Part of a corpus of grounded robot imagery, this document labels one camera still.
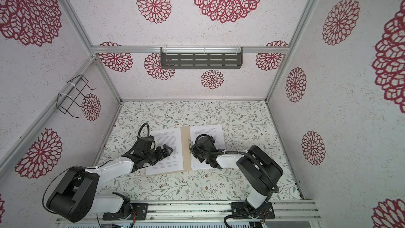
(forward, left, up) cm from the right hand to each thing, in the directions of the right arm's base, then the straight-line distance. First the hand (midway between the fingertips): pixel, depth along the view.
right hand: (188, 146), depth 89 cm
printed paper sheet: (-7, +9, -6) cm, 13 cm away
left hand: (-4, +11, -4) cm, 13 cm away
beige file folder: (-4, +1, -6) cm, 7 cm away
